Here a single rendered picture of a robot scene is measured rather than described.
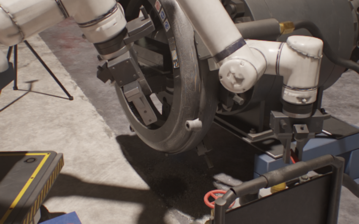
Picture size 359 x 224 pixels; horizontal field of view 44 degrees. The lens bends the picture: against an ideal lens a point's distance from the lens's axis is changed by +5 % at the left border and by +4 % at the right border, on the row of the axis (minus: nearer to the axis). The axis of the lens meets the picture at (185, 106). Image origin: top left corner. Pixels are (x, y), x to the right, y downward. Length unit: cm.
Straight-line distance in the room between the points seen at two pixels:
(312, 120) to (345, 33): 81
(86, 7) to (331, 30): 126
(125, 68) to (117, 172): 130
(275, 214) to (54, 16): 66
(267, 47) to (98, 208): 107
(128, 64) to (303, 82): 49
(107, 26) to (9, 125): 198
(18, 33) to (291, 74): 65
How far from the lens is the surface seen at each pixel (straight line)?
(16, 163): 163
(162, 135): 163
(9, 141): 257
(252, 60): 102
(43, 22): 83
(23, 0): 82
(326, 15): 190
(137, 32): 86
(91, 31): 85
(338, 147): 198
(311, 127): 122
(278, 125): 119
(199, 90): 141
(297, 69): 113
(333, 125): 205
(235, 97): 141
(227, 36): 102
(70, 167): 221
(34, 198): 142
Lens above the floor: 107
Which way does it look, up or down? 22 degrees down
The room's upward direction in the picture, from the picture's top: straight up
